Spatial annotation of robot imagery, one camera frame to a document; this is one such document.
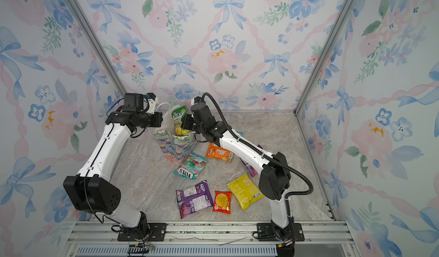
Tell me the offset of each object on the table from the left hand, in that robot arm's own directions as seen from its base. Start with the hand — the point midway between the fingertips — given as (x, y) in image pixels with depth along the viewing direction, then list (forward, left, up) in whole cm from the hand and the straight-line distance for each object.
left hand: (162, 116), depth 81 cm
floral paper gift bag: (-11, -6, -10) cm, 17 cm away
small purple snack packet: (-15, -44, -24) cm, 52 cm away
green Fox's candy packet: (-15, -13, -23) cm, 30 cm away
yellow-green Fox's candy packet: (+2, -7, 0) cm, 7 cm away
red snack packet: (-31, -29, -26) cm, 50 cm away
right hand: (-3, -9, +2) cm, 10 cm away
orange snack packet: (-6, -28, -23) cm, 37 cm away
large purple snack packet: (-30, -15, -24) cm, 41 cm away
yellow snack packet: (-26, -40, -24) cm, 53 cm away
